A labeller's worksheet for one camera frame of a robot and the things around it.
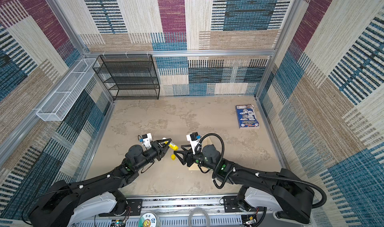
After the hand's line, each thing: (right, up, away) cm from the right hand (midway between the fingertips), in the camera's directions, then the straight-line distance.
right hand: (178, 152), depth 74 cm
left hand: (-3, +6, +1) cm, 7 cm away
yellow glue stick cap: (-4, -7, +14) cm, 16 cm away
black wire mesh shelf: (-36, +45, +35) cm, 67 cm away
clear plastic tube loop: (+9, -28, 0) cm, 30 cm away
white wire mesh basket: (-56, +24, -2) cm, 61 cm away
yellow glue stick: (-3, +3, +1) cm, 5 cm away
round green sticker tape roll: (-12, -25, -10) cm, 30 cm away
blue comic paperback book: (+44, +16, +31) cm, 56 cm away
